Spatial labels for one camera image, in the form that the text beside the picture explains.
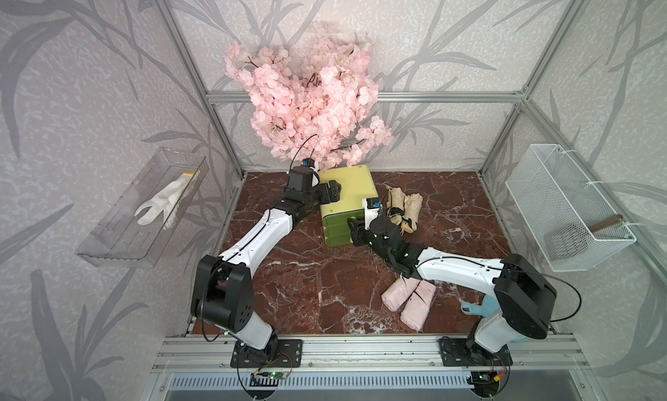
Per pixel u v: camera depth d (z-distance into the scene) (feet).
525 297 1.44
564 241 2.37
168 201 2.10
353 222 2.61
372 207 2.31
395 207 3.34
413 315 2.57
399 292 2.66
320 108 2.29
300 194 2.15
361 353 2.47
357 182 2.92
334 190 2.53
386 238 1.97
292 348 2.46
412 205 3.35
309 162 2.48
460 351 2.44
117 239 2.02
